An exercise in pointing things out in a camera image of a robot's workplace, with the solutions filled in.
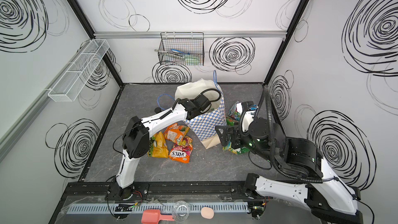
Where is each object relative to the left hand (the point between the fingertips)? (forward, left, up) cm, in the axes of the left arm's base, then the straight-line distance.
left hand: (206, 124), depth 87 cm
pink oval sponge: (-40, -2, -6) cm, 41 cm away
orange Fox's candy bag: (-14, +13, -5) cm, 20 cm away
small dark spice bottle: (+8, +30, 0) cm, 31 cm away
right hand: (-17, -6, +29) cm, 34 cm away
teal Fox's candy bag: (+12, -18, -7) cm, 22 cm away
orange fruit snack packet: (-4, +18, -4) cm, 19 cm away
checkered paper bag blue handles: (-9, +1, +13) cm, 16 cm away
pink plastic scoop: (-43, +22, -9) cm, 49 cm away
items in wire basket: (+27, +18, +26) cm, 42 cm away
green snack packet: (-14, -18, -3) cm, 23 cm away
